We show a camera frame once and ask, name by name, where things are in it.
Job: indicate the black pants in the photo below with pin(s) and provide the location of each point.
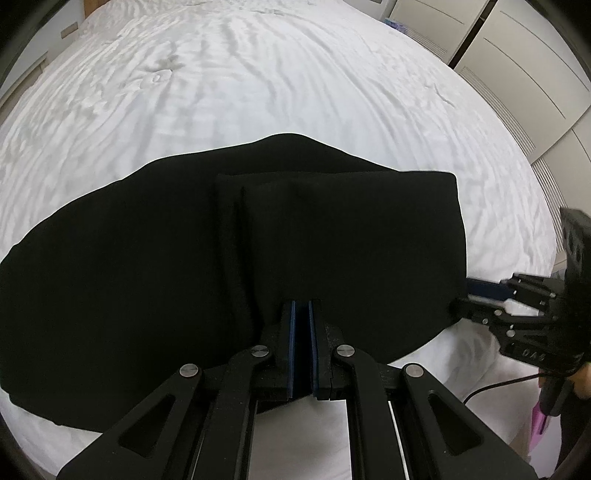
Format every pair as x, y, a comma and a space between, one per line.
138, 277

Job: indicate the white louvered wardrobe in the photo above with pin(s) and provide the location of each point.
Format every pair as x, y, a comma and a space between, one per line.
531, 69

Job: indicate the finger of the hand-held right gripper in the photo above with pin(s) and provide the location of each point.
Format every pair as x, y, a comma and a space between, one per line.
480, 311
487, 288

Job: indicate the bed with white duvet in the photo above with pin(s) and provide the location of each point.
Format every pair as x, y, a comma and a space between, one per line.
231, 92

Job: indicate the pink cloth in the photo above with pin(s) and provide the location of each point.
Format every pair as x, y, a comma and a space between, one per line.
539, 422

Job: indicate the beige wall socket plate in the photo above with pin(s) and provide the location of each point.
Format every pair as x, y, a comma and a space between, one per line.
69, 31

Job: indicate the person's right hand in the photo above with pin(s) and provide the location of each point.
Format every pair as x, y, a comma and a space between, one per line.
584, 381

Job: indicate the wooden headboard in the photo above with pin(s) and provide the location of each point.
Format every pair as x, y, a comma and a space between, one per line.
94, 4

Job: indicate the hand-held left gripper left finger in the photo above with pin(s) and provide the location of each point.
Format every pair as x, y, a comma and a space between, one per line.
292, 350

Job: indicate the person's dark clothing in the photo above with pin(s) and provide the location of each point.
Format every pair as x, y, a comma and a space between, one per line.
575, 438

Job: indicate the blue packet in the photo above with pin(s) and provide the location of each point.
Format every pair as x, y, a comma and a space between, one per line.
396, 25

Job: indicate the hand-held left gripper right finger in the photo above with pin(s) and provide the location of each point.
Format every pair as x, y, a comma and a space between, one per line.
314, 350

